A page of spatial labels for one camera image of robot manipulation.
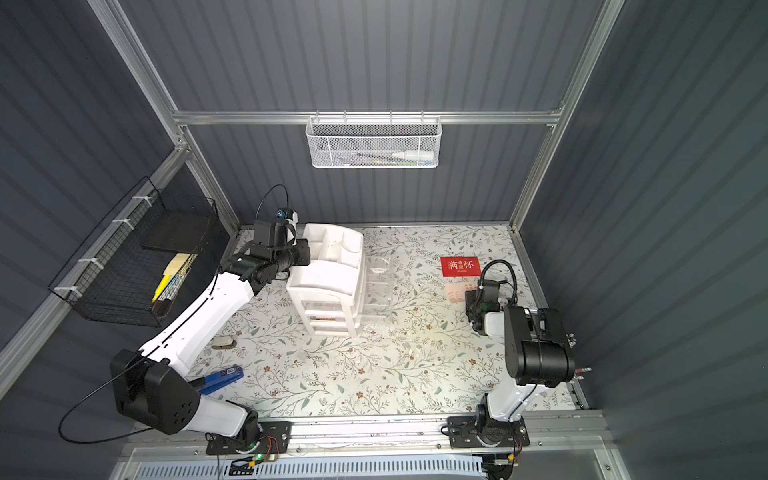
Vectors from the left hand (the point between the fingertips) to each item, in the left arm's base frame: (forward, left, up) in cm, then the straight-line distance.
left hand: (310, 247), depth 81 cm
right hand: (-1, -50, -23) cm, 55 cm away
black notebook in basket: (+4, +36, +3) cm, 37 cm away
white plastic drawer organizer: (-13, -7, -2) cm, 15 cm away
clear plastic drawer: (+1, -18, -26) cm, 31 cm away
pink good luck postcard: (+3, -45, -25) cm, 51 cm away
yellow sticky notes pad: (-8, +33, +1) cm, 34 cm away
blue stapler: (-28, +24, -21) cm, 43 cm away
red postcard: (+12, -48, -25) cm, 55 cm away
